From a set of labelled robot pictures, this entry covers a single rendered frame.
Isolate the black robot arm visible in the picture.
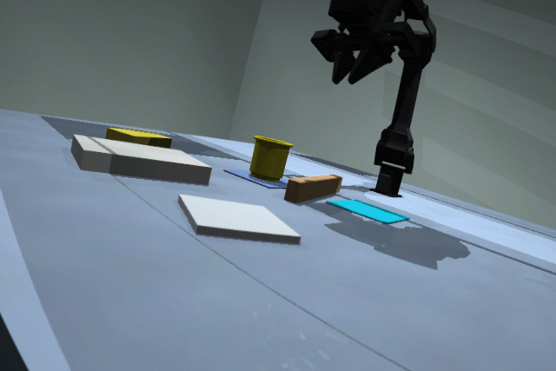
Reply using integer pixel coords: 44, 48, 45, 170
328, 0, 436, 197

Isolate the white flat slab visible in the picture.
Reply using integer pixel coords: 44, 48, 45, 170
178, 194, 301, 244

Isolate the yellow rectangular block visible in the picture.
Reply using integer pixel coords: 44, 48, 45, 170
106, 128, 172, 149

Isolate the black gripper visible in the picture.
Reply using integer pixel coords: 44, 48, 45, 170
310, 2, 420, 84

